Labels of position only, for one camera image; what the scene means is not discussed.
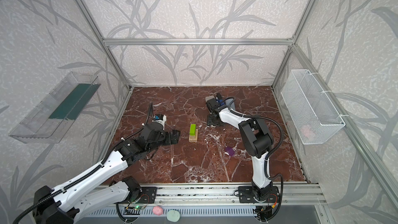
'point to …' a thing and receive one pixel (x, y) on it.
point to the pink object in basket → (306, 131)
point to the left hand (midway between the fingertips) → (176, 128)
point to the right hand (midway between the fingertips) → (213, 117)
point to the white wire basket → (314, 117)
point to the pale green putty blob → (173, 215)
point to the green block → (193, 129)
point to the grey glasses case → (209, 97)
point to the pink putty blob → (157, 210)
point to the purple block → (229, 150)
